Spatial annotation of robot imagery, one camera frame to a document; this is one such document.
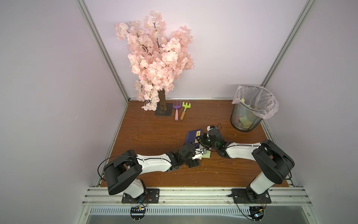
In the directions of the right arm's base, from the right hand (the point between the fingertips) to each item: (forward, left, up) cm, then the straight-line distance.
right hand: (196, 133), depth 89 cm
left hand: (-10, 0, -3) cm, 11 cm away
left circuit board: (-42, +32, -11) cm, 54 cm away
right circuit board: (-40, -31, -11) cm, 52 cm away
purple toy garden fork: (+29, +15, -7) cm, 33 cm away
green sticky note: (-12, -7, -6) cm, 15 cm away
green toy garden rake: (+30, +8, -7) cm, 32 cm away
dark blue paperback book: (0, +3, -7) cm, 7 cm away
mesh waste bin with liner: (+24, -42, +2) cm, 49 cm away
